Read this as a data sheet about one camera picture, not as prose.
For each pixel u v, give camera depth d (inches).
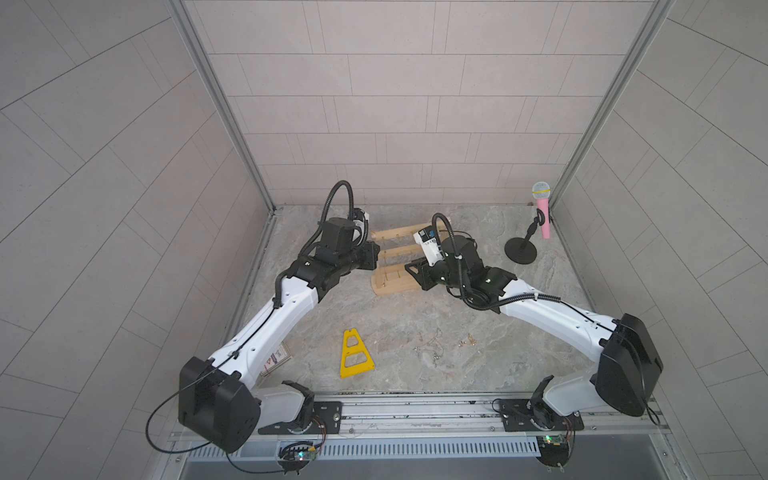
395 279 34.9
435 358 31.8
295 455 25.7
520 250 40.2
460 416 28.6
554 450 26.9
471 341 33.2
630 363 16.5
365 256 26.3
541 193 33.6
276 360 30.9
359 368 31.0
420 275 26.3
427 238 26.3
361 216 26.4
